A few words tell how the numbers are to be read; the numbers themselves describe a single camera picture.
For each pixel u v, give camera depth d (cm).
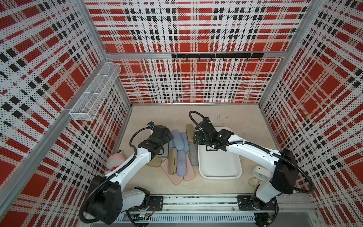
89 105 95
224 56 89
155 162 86
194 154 89
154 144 64
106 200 40
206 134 60
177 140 94
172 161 81
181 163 81
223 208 74
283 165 43
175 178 80
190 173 82
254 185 80
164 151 91
